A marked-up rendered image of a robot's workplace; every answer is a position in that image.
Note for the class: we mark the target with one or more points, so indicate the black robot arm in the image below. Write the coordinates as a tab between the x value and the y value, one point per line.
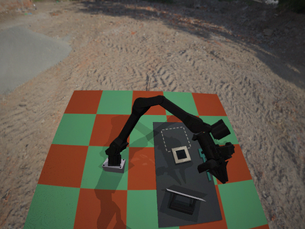
195	124

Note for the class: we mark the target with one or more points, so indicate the dark grey mat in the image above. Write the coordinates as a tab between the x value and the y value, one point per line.
182	177

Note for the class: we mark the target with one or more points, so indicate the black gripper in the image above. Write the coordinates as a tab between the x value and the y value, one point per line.
216	167

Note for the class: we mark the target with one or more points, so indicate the beige square tile with dark centre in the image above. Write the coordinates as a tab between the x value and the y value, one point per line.
181	154

